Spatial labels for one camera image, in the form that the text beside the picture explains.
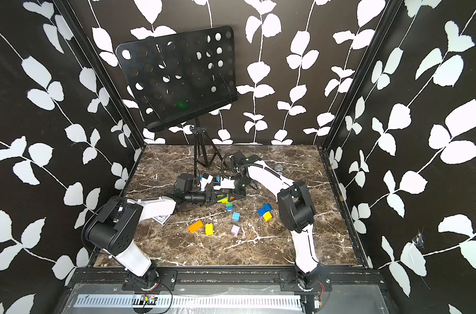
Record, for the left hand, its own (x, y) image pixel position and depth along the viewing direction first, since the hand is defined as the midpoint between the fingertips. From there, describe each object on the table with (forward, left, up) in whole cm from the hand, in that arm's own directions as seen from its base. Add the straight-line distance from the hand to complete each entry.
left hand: (225, 196), depth 86 cm
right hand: (+3, -2, -2) cm, 4 cm away
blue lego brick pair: (-2, -19, -9) cm, 22 cm away
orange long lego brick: (-9, +14, -11) cm, 20 cm away
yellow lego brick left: (-11, +7, -9) cm, 16 cm away
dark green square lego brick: (-1, -1, -7) cm, 7 cm away
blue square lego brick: (-1, -1, -10) cm, 10 cm away
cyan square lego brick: (-6, -4, -10) cm, 12 cm away
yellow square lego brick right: (-6, -20, -10) cm, 23 cm away
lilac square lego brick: (-12, -4, -9) cm, 16 cm away
